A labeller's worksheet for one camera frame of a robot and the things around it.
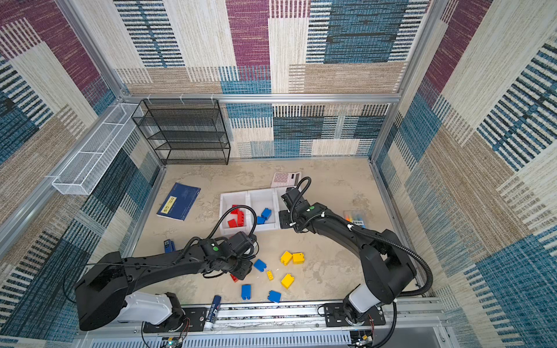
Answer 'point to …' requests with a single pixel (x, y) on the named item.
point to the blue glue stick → (215, 308)
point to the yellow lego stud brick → (286, 257)
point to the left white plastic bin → (236, 220)
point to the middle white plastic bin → (260, 199)
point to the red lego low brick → (234, 278)
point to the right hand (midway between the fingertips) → (289, 220)
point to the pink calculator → (286, 179)
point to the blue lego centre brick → (260, 265)
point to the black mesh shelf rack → (185, 131)
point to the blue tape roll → (169, 246)
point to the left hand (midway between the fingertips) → (247, 265)
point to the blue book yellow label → (179, 202)
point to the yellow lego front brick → (287, 281)
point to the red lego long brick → (233, 224)
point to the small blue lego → (266, 213)
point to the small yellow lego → (270, 275)
